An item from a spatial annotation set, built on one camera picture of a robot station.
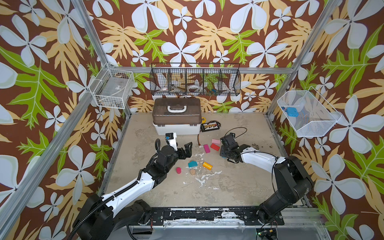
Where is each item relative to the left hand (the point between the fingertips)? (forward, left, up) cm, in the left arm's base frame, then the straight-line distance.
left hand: (184, 141), depth 79 cm
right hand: (+4, -24, -15) cm, 29 cm away
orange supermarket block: (-5, -14, -20) cm, 25 cm away
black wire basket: (+43, -6, +10) cm, 45 cm away
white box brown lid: (+18, +5, 0) cm, 19 cm away
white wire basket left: (+28, +43, +13) cm, 53 cm away
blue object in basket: (+17, -63, +6) cm, 66 cm away
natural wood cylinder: (-9, -5, -18) cm, 21 cm away
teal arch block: (-3, -5, -21) cm, 22 cm away
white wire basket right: (+10, -70, +11) cm, 71 cm away
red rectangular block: (+9, -20, -20) cm, 30 cm away
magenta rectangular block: (+8, -15, -21) cm, 27 cm away
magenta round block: (-8, +4, -20) cm, 22 cm away
